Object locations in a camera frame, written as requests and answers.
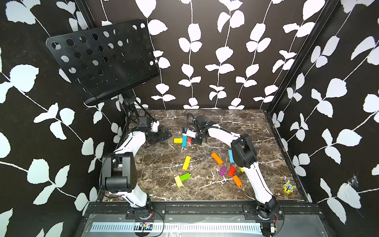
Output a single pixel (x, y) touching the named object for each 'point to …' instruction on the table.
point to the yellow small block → (177, 140)
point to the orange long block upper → (217, 158)
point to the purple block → (222, 171)
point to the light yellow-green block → (178, 181)
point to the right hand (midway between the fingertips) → (192, 137)
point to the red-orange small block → (189, 140)
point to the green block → (185, 177)
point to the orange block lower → (237, 180)
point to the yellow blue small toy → (287, 187)
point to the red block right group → (231, 171)
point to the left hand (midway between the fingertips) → (166, 134)
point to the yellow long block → (186, 163)
